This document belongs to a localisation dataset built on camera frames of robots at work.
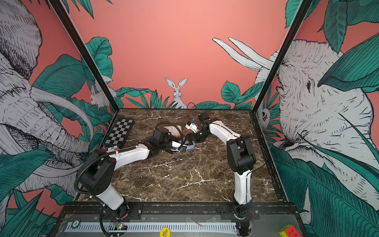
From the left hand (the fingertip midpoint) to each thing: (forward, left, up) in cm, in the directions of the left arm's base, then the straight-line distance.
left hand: (181, 137), depth 90 cm
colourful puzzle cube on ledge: (-49, -50, -7) cm, 70 cm away
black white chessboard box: (+10, +44, -8) cm, 46 cm away
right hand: (-2, -4, -1) cm, 5 cm away
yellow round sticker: (-47, +8, -10) cm, 49 cm away
